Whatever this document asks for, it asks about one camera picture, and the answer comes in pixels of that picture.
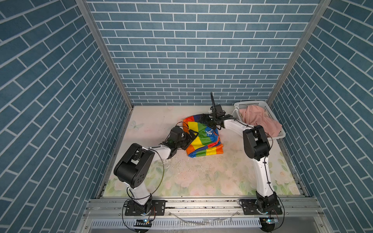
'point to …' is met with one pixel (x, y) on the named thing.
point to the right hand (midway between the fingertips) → (201, 120)
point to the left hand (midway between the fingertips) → (196, 137)
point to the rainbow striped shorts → (207, 142)
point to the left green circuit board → (144, 223)
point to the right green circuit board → (267, 222)
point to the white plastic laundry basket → (236, 115)
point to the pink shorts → (254, 115)
